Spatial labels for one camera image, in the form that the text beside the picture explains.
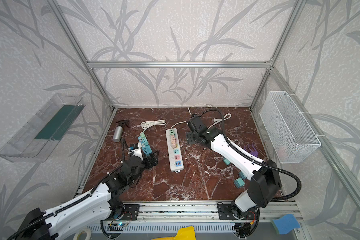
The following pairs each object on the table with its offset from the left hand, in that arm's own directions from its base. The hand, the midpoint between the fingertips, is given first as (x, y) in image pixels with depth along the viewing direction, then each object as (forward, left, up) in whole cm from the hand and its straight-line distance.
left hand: (156, 149), depth 81 cm
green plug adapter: (+14, +12, -8) cm, 20 cm away
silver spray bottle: (+21, +32, -13) cm, 40 cm away
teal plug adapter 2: (-14, -46, -11) cm, 49 cm away
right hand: (+9, -21, +4) cm, 23 cm away
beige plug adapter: (+11, -8, -8) cm, 16 cm away
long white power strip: (-1, -10, -11) cm, 15 cm away
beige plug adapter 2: (+7, -9, -8) cm, 14 cm away
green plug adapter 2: (+10, +10, -8) cm, 16 cm away
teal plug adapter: (-1, -41, -12) cm, 43 cm away
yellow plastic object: (-36, -17, -12) cm, 42 cm away
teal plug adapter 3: (-9, -48, -12) cm, 50 cm away
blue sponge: (-33, -64, -11) cm, 73 cm away
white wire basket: (-6, -61, +21) cm, 65 cm away
